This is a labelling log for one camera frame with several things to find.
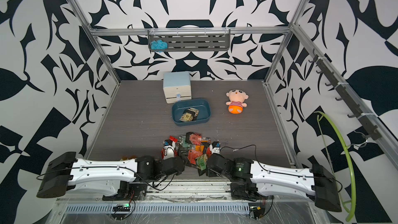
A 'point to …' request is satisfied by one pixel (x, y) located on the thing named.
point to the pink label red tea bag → (196, 138)
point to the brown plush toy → (125, 157)
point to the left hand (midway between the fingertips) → (183, 160)
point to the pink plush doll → (237, 97)
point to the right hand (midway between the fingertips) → (202, 166)
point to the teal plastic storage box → (203, 106)
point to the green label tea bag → (201, 162)
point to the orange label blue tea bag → (199, 148)
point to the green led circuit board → (122, 207)
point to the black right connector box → (258, 211)
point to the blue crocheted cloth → (159, 44)
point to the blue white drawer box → (176, 86)
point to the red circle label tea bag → (192, 154)
